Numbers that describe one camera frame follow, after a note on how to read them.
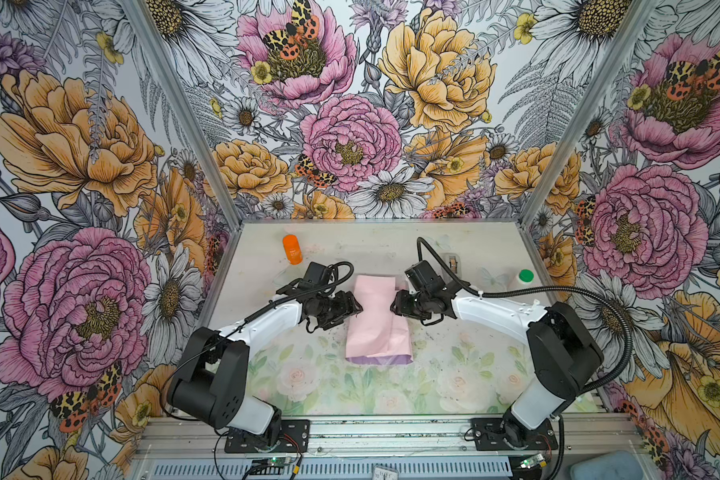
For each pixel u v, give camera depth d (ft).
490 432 2.40
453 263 3.41
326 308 2.48
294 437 2.40
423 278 2.35
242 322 1.65
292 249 3.45
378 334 2.75
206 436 2.45
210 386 1.42
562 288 1.68
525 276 3.08
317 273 2.35
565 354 1.51
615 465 2.28
